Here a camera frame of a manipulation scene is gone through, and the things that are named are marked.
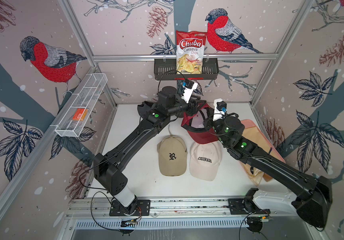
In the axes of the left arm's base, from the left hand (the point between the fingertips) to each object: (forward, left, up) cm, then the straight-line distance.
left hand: (205, 97), depth 65 cm
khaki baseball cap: (-11, +16, -36) cm, 41 cm away
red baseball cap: (+2, +3, -23) cm, 23 cm away
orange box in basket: (-2, +60, -9) cm, 61 cm away
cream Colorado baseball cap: (-14, -3, -36) cm, 39 cm away
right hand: (0, -2, -6) cm, 6 cm away
